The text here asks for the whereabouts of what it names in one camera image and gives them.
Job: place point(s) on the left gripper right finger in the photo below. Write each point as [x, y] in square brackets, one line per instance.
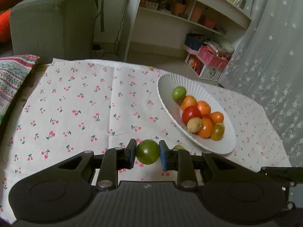
[180, 161]

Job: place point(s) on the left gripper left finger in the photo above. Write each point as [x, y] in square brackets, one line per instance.
[114, 160]

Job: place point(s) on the light green oval tomato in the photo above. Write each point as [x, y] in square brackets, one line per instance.
[178, 147]

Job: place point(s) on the round green tomato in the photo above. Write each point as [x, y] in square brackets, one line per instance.
[147, 152]

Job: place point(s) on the large red tomato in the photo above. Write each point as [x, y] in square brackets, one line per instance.
[189, 113]

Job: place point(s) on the small red tomato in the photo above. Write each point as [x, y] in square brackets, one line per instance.
[207, 116]

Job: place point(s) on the dark green tomato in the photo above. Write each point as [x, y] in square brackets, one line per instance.
[179, 93]

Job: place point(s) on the brown round fruit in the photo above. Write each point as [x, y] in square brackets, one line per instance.
[194, 124]

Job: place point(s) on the orange oval tomato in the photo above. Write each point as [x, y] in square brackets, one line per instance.
[206, 129]

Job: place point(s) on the olive orange tomato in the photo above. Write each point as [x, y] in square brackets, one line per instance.
[217, 132]

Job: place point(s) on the orange cherry tomato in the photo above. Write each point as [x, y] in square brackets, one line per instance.
[217, 117]

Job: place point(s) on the right orange mandarin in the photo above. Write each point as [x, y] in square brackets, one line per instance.
[203, 107]

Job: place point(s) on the orange mandarin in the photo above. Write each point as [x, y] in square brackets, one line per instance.
[203, 107]
[188, 101]

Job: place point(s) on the left orange mandarin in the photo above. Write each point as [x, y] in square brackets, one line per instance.
[188, 101]

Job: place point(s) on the cherry print tablecloth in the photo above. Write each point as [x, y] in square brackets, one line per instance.
[72, 106]

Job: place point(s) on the white ribbed oval plate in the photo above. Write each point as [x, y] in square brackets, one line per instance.
[166, 84]

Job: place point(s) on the white storage box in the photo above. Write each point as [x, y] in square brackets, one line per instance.
[203, 71]

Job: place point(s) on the pink plastic basket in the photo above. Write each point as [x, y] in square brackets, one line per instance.
[211, 60]

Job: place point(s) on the white floral curtain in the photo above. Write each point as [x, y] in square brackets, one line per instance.
[267, 67]

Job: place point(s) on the dark blue box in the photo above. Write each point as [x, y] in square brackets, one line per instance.
[195, 41]

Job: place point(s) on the patterned striped cushion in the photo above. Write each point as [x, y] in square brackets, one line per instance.
[13, 72]

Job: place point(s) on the white bookshelf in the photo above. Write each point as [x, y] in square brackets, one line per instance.
[160, 26]

